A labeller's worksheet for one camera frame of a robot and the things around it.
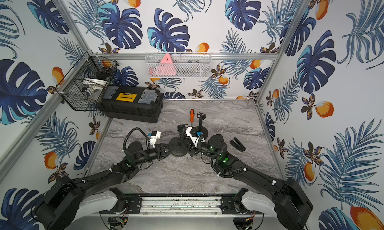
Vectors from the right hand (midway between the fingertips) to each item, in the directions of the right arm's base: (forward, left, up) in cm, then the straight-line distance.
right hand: (180, 134), depth 70 cm
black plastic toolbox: (+30, +35, -9) cm, 46 cm away
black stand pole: (+16, -10, -7) cm, 20 cm away
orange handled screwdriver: (+33, -4, -24) cm, 41 cm away
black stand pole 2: (-3, -1, +9) cm, 10 cm away
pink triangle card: (+42, +11, +9) cm, 44 cm away
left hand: (-3, +3, -6) cm, 7 cm away
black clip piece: (+8, -33, -23) cm, 41 cm away
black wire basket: (+31, +60, +3) cm, 68 cm away
